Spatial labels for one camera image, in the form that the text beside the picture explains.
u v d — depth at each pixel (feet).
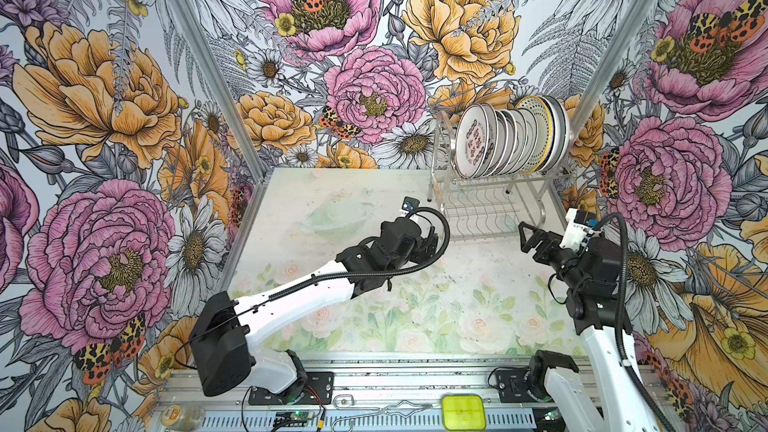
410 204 2.13
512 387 2.43
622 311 1.70
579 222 2.08
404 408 2.37
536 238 2.18
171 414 2.09
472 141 2.71
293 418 2.33
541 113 2.56
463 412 2.28
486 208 3.45
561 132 2.39
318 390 2.43
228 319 1.37
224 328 1.35
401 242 1.82
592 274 1.80
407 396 2.45
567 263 2.06
